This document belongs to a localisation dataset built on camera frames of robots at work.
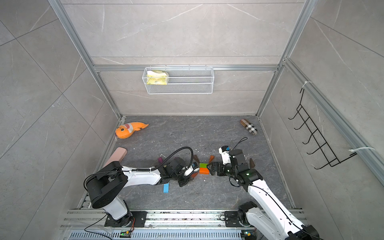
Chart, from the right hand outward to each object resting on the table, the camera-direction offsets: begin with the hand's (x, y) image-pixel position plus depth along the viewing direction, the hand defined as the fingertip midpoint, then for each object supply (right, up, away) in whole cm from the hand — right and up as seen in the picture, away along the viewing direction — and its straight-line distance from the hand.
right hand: (215, 165), depth 80 cm
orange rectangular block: (-5, -6, +8) cm, 11 cm away
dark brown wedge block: (-11, +2, +14) cm, 18 cm away
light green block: (-6, +1, -2) cm, 7 cm away
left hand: (-12, -7, +7) cm, 15 cm away
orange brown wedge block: (0, +1, +15) cm, 15 cm away
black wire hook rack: (+45, +12, -16) cm, 50 cm away
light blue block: (-27, -14, +3) cm, 31 cm away
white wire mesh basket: (-24, +53, +21) cm, 62 cm away
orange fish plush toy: (-59, +19, +21) cm, 65 cm away
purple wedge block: (-33, 0, +15) cm, 37 cm away
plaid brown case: (+30, +22, +30) cm, 47 cm away
